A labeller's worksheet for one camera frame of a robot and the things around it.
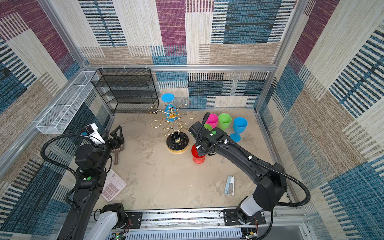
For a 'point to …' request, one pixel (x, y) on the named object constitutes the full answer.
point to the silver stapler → (229, 186)
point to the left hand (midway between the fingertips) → (113, 126)
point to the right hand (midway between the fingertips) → (206, 150)
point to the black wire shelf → (127, 90)
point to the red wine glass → (197, 159)
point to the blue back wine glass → (171, 113)
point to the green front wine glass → (224, 121)
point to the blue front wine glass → (240, 125)
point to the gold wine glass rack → (177, 142)
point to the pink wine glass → (212, 120)
